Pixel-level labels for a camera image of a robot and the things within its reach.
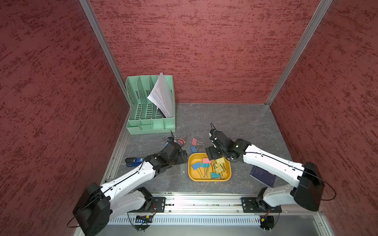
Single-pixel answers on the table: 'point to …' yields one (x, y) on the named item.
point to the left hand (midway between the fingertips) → (179, 158)
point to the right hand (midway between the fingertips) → (213, 153)
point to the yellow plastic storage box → (201, 169)
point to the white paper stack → (162, 96)
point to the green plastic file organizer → (144, 117)
